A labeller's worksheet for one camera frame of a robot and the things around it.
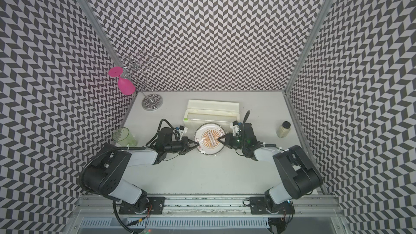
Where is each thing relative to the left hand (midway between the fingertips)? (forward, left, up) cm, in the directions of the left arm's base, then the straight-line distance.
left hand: (199, 146), depth 85 cm
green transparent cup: (+10, +48, -6) cm, 49 cm away
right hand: (+2, -10, 0) cm, 10 cm away
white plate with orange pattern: (+7, -4, +1) cm, 8 cm away
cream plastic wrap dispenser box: (+23, +1, -1) cm, 23 cm away
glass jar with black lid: (+9, -47, +2) cm, 47 cm away
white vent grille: (-33, +8, -7) cm, 35 cm away
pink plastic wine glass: (+32, +45, +14) cm, 57 cm away
